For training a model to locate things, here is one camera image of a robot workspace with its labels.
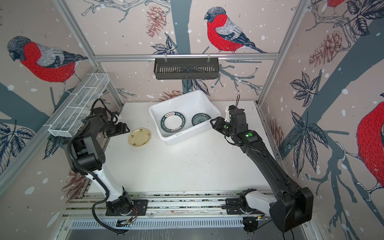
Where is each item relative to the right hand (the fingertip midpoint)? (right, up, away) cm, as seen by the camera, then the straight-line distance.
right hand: (210, 123), depth 77 cm
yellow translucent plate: (-47, -11, +24) cm, 54 cm away
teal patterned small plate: (-5, +2, +34) cm, 34 cm away
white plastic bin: (-13, +13, +38) cm, 42 cm away
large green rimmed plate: (-25, -1, +31) cm, 40 cm away
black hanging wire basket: (-14, +38, +29) cm, 50 cm away
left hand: (-55, -6, +17) cm, 58 cm away
